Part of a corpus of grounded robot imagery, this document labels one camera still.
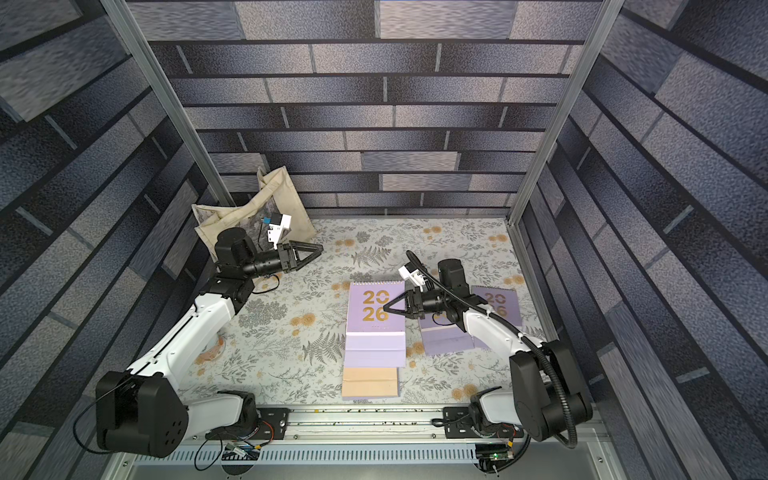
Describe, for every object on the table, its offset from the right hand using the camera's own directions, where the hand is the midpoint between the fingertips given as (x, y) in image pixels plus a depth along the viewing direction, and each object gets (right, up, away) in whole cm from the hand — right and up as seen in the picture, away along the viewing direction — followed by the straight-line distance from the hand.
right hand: (384, 310), depth 75 cm
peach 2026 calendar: (-4, -20, +3) cm, 21 cm away
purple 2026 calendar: (-2, -5, -4) cm, 7 cm away
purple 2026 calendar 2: (+16, -12, +13) cm, 24 cm away
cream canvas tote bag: (-36, +33, +19) cm, 53 cm away
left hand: (-15, +15, -5) cm, 22 cm away
